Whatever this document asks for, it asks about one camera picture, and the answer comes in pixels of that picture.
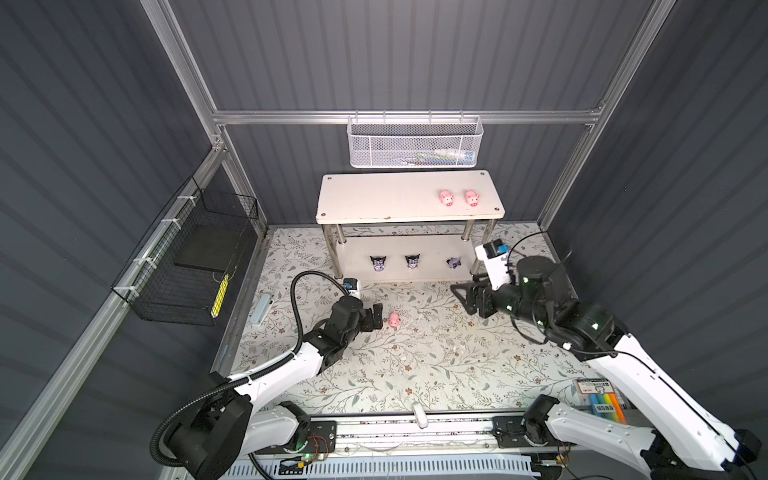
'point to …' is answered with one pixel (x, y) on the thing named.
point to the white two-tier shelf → (407, 224)
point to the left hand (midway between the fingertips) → (368, 305)
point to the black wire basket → (186, 269)
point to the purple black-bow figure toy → (453, 262)
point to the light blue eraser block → (260, 308)
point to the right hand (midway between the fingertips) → (464, 286)
